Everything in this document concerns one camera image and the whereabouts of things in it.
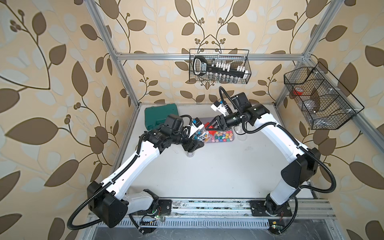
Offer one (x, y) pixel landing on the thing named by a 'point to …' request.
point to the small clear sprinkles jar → (190, 154)
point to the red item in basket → (297, 93)
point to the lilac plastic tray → (210, 141)
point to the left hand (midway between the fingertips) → (196, 136)
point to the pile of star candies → (222, 136)
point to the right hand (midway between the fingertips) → (208, 129)
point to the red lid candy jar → (202, 134)
